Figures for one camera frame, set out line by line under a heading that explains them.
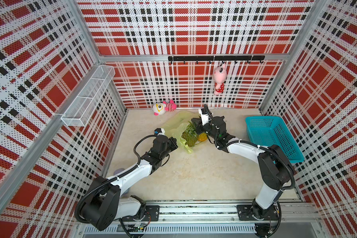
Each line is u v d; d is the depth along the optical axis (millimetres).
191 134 866
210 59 891
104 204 408
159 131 776
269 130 1074
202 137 960
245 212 730
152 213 737
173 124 1071
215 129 665
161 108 1133
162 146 644
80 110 702
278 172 472
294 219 719
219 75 917
